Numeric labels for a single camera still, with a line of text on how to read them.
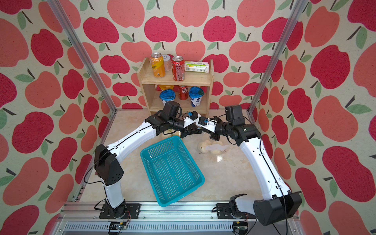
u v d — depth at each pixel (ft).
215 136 2.04
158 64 2.36
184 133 2.17
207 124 1.88
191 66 2.62
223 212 2.41
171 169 2.96
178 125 2.18
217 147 2.68
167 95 2.86
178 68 2.27
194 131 2.27
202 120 1.85
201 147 2.74
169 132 2.39
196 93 2.88
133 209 2.46
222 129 1.94
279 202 1.22
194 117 2.03
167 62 2.61
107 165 1.53
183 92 3.04
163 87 3.00
